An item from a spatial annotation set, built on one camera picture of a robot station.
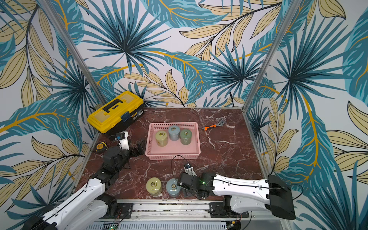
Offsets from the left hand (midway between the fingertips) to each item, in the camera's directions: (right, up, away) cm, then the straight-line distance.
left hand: (138, 141), depth 80 cm
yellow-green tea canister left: (+11, +1, +13) cm, 17 cm away
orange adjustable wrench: (+47, +7, +27) cm, 54 cm away
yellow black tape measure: (-28, -5, +13) cm, 31 cm away
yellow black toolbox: (-13, +20, +15) cm, 28 cm away
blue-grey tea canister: (+20, -23, -8) cm, 31 cm away
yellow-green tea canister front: (+10, -22, -7) cm, 25 cm away
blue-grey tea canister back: (+19, +4, +15) cm, 25 cm away
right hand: (+28, -24, -3) cm, 37 cm away
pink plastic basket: (+18, -2, +20) cm, 27 cm away
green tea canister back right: (+27, +1, +13) cm, 30 cm away
